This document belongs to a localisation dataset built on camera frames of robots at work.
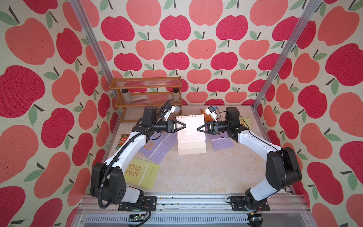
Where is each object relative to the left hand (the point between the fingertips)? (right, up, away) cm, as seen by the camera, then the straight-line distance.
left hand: (184, 130), depth 73 cm
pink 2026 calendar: (+3, -6, +1) cm, 7 cm away
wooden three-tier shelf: (-39, +28, +43) cm, 64 cm away
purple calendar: (+25, -10, +26) cm, 38 cm away
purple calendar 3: (-19, -15, +23) cm, 33 cm away
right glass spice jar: (-5, +23, +26) cm, 35 cm away
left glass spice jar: (-40, +23, +26) cm, 53 cm away
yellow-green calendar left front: (-26, -27, +11) cm, 39 cm away
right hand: (+8, -2, +2) cm, 8 cm away
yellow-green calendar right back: (+48, +5, +39) cm, 62 cm away
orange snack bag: (+12, +6, 0) cm, 14 cm away
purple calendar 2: (-9, -8, +26) cm, 29 cm away
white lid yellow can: (-5, +11, +39) cm, 41 cm away
